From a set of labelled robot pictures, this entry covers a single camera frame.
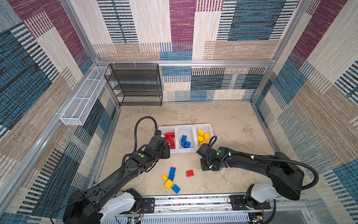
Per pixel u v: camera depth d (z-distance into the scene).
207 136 0.96
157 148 0.61
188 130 1.03
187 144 0.94
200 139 0.96
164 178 0.81
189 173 0.84
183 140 0.94
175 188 0.79
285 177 0.43
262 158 0.50
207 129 1.01
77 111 0.92
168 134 0.99
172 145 0.93
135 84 1.10
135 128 0.64
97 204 0.40
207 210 0.73
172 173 0.84
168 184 0.79
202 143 0.92
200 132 0.99
